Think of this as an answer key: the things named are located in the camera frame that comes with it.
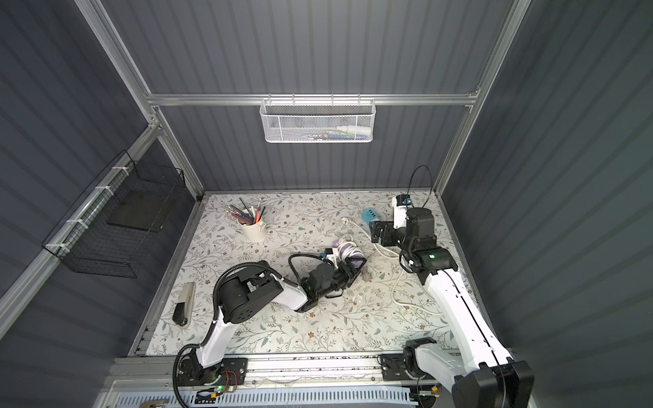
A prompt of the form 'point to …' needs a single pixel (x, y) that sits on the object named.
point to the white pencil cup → (253, 232)
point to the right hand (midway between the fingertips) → (389, 222)
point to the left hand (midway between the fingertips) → (371, 272)
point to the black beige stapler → (182, 311)
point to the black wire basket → (111, 229)
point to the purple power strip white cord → (347, 249)
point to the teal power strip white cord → (369, 216)
